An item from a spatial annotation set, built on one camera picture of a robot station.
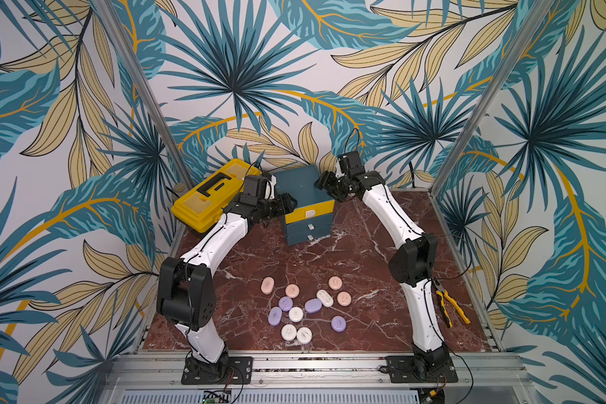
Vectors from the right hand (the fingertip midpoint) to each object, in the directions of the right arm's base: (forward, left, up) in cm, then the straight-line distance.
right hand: (319, 186), depth 92 cm
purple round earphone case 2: (-42, -4, -21) cm, 47 cm away
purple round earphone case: (-36, +13, -19) cm, 43 cm away
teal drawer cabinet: (-1, +7, +2) cm, 7 cm away
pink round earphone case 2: (-29, -5, -20) cm, 35 cm away
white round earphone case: (-39, +9, -20) cm, 45 cm away
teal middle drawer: (-11, +4, -9) cm, 14 cm away
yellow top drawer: (-11, +4, -2) cm, 11 cm away
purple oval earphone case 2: (-40, +16, -19) cm, 47 cm away
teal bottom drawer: (-10, +4, -17) cm, 20 cm away
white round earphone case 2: (-45, +12, -20) cm, 50 cm away
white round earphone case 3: (-46, +7, -20) cm, 50 cm away
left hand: (-10, +10, 0) cm, 14 cm away
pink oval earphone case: (-29, +19, -19) cm, 40 cm away
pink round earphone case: (-31, +11, -20) cm, 39 cm away
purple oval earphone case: (-37, +3, -20) cm, 42 cm away
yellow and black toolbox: (-5, +43, -4) cm, 43 cm away
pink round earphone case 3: (-35, -7, -20) cm, 41 cm away
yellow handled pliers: (-34, -41, -21) cm, 57 cm away
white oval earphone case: (-34, -1, -19) cm, 40 cm away
